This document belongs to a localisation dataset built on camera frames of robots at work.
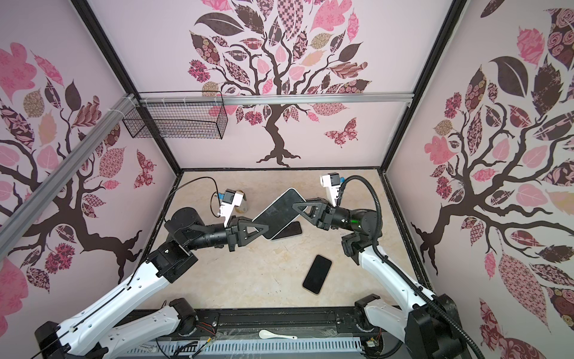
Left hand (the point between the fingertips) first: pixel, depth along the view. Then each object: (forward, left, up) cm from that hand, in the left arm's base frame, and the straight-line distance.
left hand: (267, 233), depth 57 cm
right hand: (+4, -7, +5) cm, 9 cm away
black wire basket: (+58, +43, 0) cm, 72 cm away
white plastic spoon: (-19, +2, -34) cm, 38 cm away
